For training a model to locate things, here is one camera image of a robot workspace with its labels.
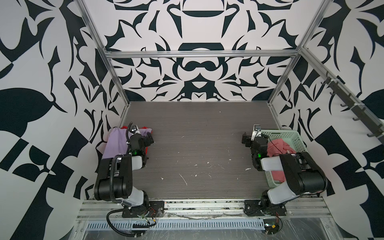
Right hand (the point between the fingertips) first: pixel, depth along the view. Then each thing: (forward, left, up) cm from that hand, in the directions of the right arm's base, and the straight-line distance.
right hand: (255, 131), depth 92 cm
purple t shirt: (-7, +84, -1) cm, 84 cm away
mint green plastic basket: (-1, -26, -7) cm, 27 cm away
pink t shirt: (-8, -12, -4) cm, 15 cm away
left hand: (0, +70, +1) cm, 70 cm away
